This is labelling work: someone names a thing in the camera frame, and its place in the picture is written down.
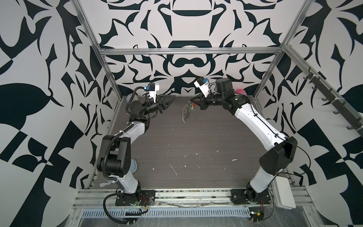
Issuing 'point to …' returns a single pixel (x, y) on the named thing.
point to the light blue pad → (133, 168)
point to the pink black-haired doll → (240, 91)
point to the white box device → (283, 193)
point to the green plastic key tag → (192, 107)
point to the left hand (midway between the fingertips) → (177, 94)
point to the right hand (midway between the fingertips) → (192, 97)
